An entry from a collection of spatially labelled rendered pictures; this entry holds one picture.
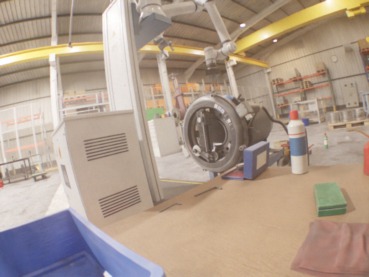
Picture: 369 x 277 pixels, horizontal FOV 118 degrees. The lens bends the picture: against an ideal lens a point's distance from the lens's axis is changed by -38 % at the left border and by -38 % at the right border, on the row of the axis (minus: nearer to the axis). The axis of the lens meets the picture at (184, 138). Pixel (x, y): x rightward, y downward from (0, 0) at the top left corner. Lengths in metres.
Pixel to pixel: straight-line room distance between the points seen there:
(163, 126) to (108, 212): 4.87
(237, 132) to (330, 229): 1.21
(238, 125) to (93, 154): 1.10
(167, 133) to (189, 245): 5.25
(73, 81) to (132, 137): 14.87
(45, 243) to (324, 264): 0.49
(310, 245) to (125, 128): 0.77
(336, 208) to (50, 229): 0.59
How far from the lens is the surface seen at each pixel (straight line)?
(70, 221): 0.42
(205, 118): 1.58
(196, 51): 12.17
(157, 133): 5.40
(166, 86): 10.16
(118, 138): 0.80
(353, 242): 0.34
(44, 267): 0.45
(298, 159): 0.67
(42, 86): 15.83
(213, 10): 1.70
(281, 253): 0.34
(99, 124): 0.77
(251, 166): 0.66
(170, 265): 0.35
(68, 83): 15.61
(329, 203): 0.43
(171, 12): 1.62
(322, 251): 0.33
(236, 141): 1.48
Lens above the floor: 0.70
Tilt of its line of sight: 3 degrees down
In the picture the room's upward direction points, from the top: 11 degrees counter-clockwise
